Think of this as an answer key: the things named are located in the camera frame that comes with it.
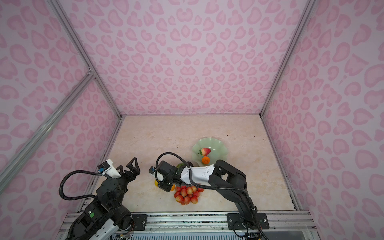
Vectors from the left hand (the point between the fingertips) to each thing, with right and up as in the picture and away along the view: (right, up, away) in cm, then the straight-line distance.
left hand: (130, 160), depth 72 cm
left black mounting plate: (+4, -31, +2) cm, 31 cm away
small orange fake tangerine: (+37, -4, +19) cm, 42 cm away
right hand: (+12, -15, +12) cm, 23 cm away
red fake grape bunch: (+26, -19, +5) cm, 33 cm away
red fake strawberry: (+37, 0, +23) cm, 43 cm away
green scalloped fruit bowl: (+46, +1, +26) cm, 53 cm away
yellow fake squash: (+20, -15, +5) cm, 25 cm away
